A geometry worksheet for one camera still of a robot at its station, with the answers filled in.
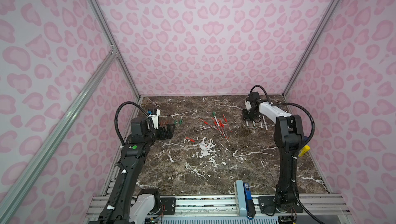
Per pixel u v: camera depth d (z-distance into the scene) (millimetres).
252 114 885
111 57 877
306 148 824
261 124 1032
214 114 1074
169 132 693
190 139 965
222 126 1029
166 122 1038
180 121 1060
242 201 706
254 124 1032
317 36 865
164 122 1044
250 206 687
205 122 1044
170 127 699
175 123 1036
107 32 840
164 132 677
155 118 687
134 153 520
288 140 588
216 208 731
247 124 1008
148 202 595
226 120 1054
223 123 1036
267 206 725
